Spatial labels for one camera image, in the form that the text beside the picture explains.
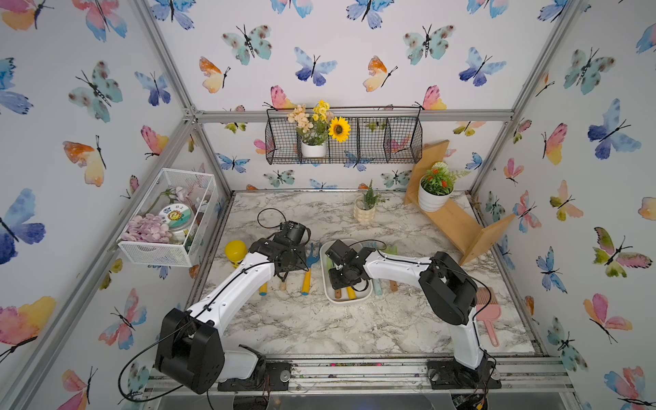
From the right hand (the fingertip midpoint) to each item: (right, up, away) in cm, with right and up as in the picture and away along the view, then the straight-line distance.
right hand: (335, 280), depth 91 cm
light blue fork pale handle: (+11, +6, -26) cm, 29 cm away
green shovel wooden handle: (+22, +10, +8) cm, 25 cm away
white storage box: (+8, 0, -14) cm, 16 cm away
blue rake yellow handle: (+6, -4, -3) cm, 8 cm away
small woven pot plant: (+12, +27, +16) cm, 34 cm away
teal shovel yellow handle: (-25, -3, -1) cm, 25 cm away
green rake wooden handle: (-18, -2, -1) cm, 18 cm away
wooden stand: (+47, +19, +10) cm, 52 cm away
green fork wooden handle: (+1, -4, -3) cm, 5 cm away
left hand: (-12, +9, -7) cm, 16 cm away
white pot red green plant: (+37, +34, +1) cm, 50 cm away
